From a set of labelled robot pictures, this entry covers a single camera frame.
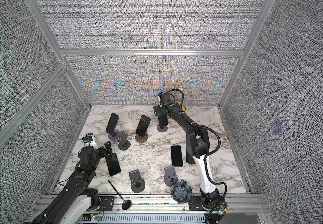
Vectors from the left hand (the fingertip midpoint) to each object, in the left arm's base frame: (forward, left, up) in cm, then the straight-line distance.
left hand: (105, 142), depth 84 cm
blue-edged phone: (+17, 0, -5) cm, 18 cm away
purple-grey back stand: (+17, -35, -13) cm, 41 cm away
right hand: (+27, -34, +4) cm, 43 cm away
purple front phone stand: (-20, -38, -6) cm, 43 cm away
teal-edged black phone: (-9, -3, -12) cm, 15 cm away
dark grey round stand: (+2, -9, -7) cm, 12 cm away
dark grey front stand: (-23, -20, -8) cm, 31 cm away
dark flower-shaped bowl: (-27, -44, -11) cm, 52 cm away
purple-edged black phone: (+15, -36, 0) cm, 39 cm away
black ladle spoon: (-31, -14, -11) cm, 36 cm away
